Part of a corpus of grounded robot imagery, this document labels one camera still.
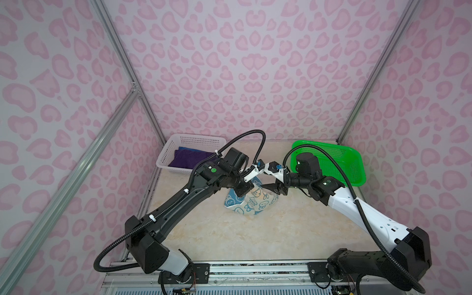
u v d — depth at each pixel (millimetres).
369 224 432
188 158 1066
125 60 819
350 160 1029
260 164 633
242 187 646
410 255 387
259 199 793
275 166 607
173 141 1103
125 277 734
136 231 388
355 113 1048
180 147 1139
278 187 647
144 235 400
